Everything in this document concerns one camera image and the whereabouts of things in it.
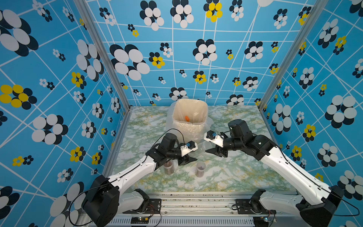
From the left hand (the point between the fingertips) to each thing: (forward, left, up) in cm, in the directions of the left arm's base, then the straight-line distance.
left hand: (196, 153), depth 77 cm
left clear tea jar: (-6, +16, -7) cm, 18 cm away
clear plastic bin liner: (-2, -3, +11) cm, 12 cm away
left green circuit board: (-29, +30, -18) cm, 45 cm away
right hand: (+1, -7, +9) cm, 11 cm away
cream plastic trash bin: (+29, -2, +3) cm, 30 cm away
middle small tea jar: (-7, -2, -5) cm, 9 cm away
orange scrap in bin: (+28, +5, -4) cm, 29 cm away
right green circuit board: (-29, -33, -17) cm, 47 cm away
